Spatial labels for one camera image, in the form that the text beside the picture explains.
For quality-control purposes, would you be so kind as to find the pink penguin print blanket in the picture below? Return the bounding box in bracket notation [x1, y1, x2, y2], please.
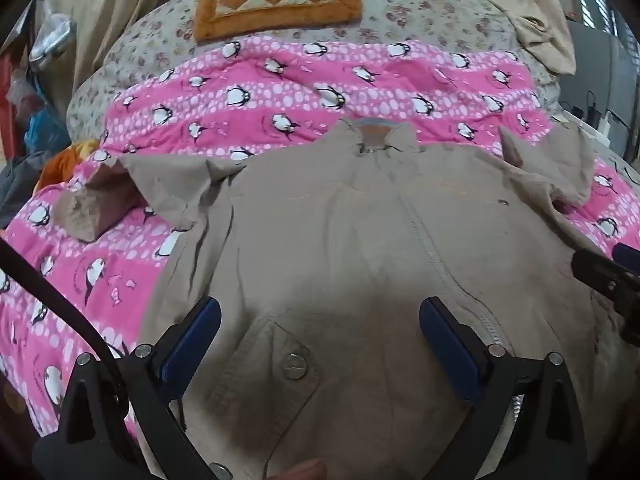
[0, 37, 640, 441]

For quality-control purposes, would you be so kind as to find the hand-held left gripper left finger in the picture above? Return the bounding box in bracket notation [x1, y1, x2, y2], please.
[32, 296, 233, 480]

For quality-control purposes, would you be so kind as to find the clear plastic bag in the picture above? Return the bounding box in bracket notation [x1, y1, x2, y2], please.
[27, 0, 78, 78]

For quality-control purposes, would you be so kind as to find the beige zip jacket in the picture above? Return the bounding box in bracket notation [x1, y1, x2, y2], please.
[52, 117, 640, 480]

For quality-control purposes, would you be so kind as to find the blue plastic bag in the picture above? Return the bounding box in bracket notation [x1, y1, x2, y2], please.
[22, 107, 71, 153]

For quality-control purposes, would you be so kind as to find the person's left hand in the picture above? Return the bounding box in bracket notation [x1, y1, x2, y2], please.
[265, 459, 328, 480]

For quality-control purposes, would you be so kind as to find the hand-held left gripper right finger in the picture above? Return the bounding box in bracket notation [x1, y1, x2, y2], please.
[419, 296, 586, 480]

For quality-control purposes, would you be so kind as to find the dark grey cabinet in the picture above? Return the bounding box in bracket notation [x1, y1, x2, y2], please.
[560, 20, 640, 148]

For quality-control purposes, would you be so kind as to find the orange cloth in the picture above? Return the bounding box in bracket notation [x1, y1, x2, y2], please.
[35, 139, 101, 193]

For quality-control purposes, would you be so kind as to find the black strap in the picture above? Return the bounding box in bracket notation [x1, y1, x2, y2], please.
[0, 237, 211, 480]

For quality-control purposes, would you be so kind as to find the floral bed sheet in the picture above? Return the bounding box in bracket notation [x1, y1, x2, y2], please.
[65, 0, 563, 133]

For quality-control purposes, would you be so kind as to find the beige hanging cloth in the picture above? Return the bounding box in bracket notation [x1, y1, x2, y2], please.
[445, 0, 578, 76]

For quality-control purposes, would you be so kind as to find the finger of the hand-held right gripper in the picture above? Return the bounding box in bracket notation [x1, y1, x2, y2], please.
[571, 242, 640, 346]

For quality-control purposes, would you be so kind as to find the beige curtain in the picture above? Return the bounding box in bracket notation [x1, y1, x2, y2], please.
[45, 0, 173, 106]

